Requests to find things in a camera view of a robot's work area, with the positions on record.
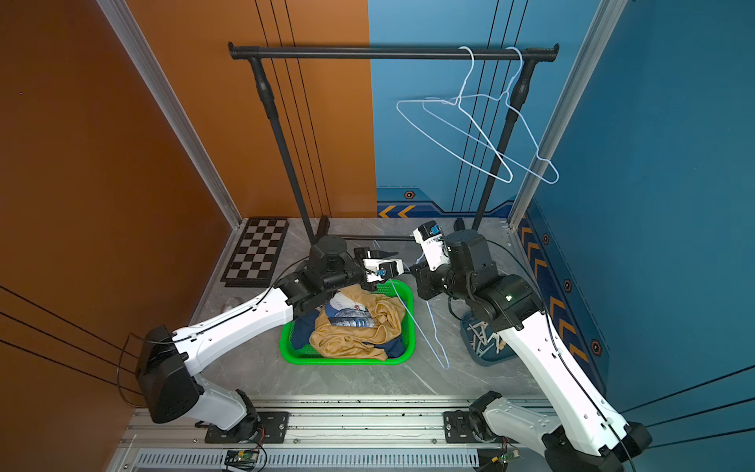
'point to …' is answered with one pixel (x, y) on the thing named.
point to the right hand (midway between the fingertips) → (414, 267)
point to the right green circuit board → (510, 455)
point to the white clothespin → (496, 335)
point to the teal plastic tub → (471, 341)
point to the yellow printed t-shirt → (386, 315)
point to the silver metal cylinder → (231, 304)
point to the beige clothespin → (479, 352)
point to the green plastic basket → (303, 357)
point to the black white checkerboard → (256, 256)
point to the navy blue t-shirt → (344, 310)
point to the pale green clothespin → (481, 335)
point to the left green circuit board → (244, 456)
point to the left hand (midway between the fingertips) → (396, 250)
